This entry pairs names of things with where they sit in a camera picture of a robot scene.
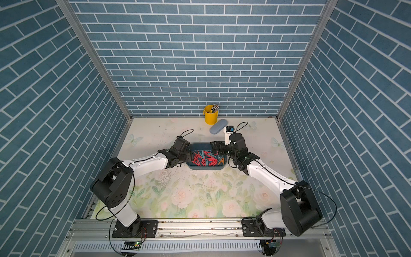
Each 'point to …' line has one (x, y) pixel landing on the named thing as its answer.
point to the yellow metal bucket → (211, 118)
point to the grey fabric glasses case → (218, 126)
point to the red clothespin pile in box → (204, 158)
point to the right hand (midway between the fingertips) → (219, 143)
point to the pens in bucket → (215, 108)
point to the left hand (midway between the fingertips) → (193, 156)
